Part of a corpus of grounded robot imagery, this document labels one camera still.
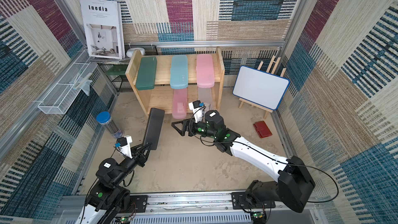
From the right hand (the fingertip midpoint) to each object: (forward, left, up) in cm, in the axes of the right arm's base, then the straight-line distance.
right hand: (177, 122), depth 70 cm
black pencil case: (-1, +11, -2) cm, 11 cm away
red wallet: (+11, -48, -26) cm, 56 cm away
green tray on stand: (+41, +42, -3) cm, 59 cm away
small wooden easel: (+34, -53, +5) cm, 63 cm away
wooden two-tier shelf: (+21, +12, -7) cm, 25 cm away
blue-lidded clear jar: (+8, +39, -7) cm, 41 cm away
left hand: (-7, +13, -8) cm, 17 cm away
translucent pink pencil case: (+15, +1, -4) cm, 16 cm away
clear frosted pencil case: (+20, -13, -6) cm, 24 cm away
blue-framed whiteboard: (+27, -45, -6) cm, 53 cm away
